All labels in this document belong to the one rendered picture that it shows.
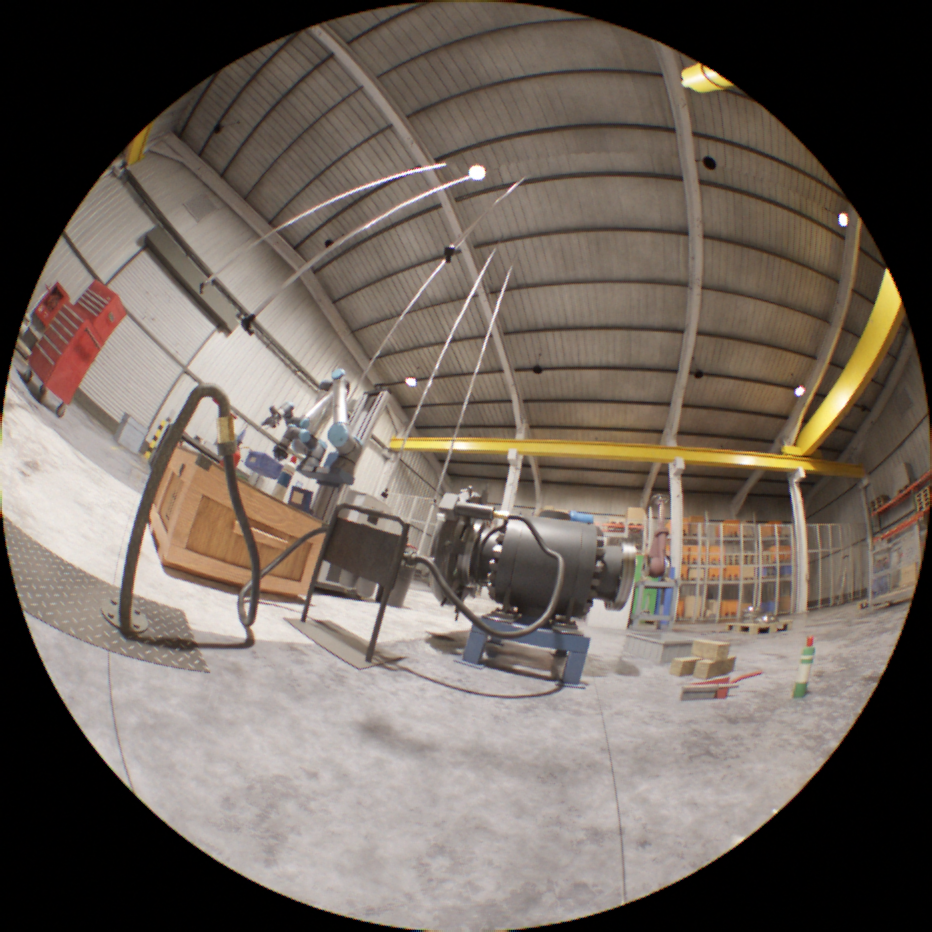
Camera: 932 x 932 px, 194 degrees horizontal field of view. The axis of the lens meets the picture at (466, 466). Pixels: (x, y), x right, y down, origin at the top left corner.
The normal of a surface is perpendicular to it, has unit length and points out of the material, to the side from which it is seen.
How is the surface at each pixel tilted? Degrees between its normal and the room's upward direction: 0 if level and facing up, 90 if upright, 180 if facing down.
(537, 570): 104
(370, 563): 90
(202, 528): 90
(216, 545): 90
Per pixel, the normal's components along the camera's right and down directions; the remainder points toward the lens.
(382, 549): -0.26, -0.45
